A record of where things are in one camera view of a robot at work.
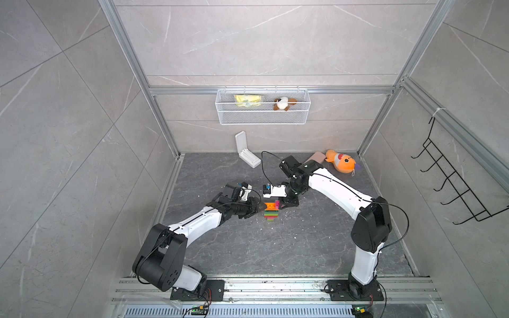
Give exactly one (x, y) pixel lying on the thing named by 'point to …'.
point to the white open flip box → (245, 154)
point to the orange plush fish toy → (344, 163)
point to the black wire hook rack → (480, 212)
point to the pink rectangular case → (317, 156)
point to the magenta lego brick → (278, 204)
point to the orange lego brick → (271, 207)
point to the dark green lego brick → (271, 212)
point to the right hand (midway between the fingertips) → (282, 200)
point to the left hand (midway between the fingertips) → (265, 205)
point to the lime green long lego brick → (271, 214)
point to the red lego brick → (270, 216)
